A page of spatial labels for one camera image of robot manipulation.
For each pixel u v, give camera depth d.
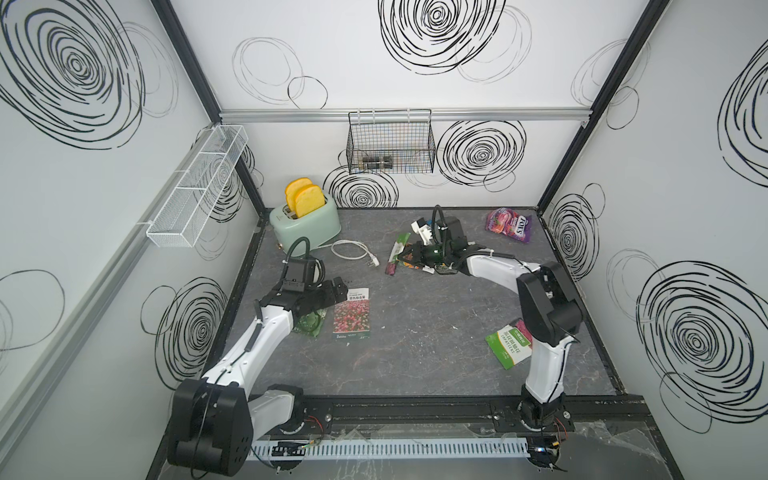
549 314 0.51
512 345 0.85
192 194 0.76
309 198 0.96
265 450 0.70
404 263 0.89
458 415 0.76
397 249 0.95
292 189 0.96
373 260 1.02
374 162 0.89
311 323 0.90
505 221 1.12
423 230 0.87
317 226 0.98
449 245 0.77
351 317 0.91
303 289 0.64
